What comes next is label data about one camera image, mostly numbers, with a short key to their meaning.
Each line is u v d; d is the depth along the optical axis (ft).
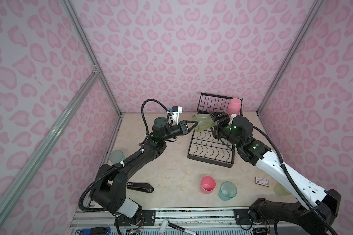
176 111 2.26
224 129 2.00
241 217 2.40
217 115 2.04
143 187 2.64
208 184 2.69
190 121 2.35
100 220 2.45
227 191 2.66
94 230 2.20
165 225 2.24
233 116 2.26
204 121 2.56
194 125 2.31
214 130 2.10
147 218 2.40
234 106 2.83
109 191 1.40
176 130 2.19
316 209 1.21
